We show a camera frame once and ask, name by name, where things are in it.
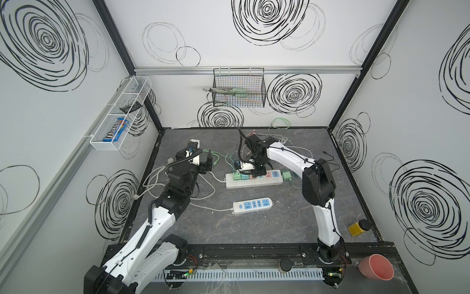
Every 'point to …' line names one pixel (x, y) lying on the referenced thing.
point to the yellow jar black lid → (359, 227)
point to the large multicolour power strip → (272, 178)
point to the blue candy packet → (116, 130)
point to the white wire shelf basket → (136, 89)
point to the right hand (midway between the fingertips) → (254, 169)
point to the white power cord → (212, 194)
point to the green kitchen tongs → (237, 92)
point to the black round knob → (286, 264)
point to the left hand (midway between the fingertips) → (199, 149)
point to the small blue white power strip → (251, 205)
